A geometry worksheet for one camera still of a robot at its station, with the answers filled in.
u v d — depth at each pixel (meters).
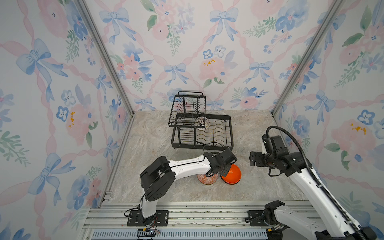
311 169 0.46
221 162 0.64
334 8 0.69
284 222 0.60
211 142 1.01
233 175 0.82
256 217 0.72
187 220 0.74
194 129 0.83
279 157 0.54
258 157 0.67
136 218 0.73
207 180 0.84
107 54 0.86
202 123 0.80
